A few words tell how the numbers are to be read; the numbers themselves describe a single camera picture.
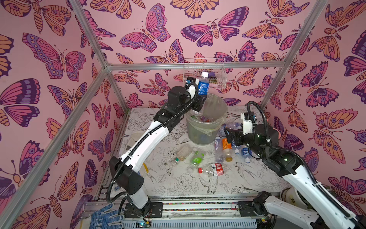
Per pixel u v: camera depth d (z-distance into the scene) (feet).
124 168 1.40
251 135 1.85
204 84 2.08
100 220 2.34
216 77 3.08
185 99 1.74
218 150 3.10
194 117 3.11
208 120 3.10
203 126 2.55
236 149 2.99
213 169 2.79
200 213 2.40
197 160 2.84
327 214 1.26
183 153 3.11
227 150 3.04
